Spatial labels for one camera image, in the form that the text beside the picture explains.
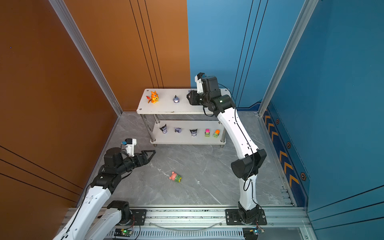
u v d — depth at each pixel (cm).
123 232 71
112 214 60
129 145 70
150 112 74
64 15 72
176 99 76
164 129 96
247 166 46
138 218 73
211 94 56
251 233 70
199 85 67
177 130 97
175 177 83
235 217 72
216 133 97
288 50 85
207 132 97
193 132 94
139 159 67
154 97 74
